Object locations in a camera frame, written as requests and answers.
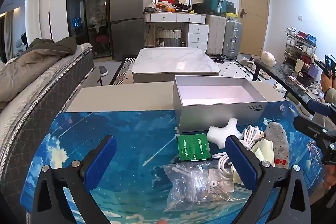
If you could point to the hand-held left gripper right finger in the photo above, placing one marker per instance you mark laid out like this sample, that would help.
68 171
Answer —
240 163

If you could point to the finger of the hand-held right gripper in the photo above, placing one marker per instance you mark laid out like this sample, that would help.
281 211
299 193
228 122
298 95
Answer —
319 107
309 127

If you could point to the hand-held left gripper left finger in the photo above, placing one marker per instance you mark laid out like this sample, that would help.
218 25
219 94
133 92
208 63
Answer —
101 162

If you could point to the clear plastic screw bag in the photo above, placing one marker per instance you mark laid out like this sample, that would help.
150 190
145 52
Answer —
191 184

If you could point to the silver cardboard box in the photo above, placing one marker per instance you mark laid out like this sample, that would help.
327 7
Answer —
218 113

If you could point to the white foam piece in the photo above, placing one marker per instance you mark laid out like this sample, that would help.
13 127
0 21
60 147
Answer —
223 133

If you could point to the purple box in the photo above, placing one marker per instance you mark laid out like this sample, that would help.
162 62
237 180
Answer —
313 71

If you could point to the blue sky desk mat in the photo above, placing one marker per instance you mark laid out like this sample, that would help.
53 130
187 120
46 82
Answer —
118 129

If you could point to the white slipper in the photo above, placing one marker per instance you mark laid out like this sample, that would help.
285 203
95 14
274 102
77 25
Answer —
279 87

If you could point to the black phone holder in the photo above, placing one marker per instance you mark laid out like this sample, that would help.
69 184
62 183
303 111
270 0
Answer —
328 62

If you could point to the cream cup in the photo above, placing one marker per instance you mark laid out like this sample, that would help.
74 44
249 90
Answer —
299 65

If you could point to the dark glass table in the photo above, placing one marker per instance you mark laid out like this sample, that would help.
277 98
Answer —
283 73

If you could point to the green packet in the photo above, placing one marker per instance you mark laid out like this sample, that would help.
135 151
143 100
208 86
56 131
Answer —
193 146

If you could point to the shoe rack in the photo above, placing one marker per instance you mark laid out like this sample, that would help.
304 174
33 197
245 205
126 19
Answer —
299 43

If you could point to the white plush bag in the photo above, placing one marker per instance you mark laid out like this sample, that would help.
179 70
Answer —
268 58

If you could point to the pile of shoes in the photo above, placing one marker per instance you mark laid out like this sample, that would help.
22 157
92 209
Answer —
253 64

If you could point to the grey quilted sofa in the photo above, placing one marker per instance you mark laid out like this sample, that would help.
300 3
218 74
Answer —
52 98

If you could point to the grey slipper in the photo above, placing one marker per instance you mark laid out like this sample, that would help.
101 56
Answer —
103 71

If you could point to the silver suitcase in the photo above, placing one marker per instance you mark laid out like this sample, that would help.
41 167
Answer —
232 37

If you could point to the wooden door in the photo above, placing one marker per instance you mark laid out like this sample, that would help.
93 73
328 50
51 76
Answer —
254 11

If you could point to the olive blanket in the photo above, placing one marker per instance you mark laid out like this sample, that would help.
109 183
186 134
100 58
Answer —
34 61

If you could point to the marble coffee table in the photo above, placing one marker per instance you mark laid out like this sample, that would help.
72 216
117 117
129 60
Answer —
173 61

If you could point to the beige suitcase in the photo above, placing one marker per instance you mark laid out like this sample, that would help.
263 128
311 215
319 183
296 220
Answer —
215 35

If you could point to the white dresser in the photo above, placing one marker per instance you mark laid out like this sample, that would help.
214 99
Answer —
198 35

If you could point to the silver refrigerator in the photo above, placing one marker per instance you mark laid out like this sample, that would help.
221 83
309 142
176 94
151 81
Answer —
126 11

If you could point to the black glass cabinet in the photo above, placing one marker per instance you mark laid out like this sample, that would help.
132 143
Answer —
89 3

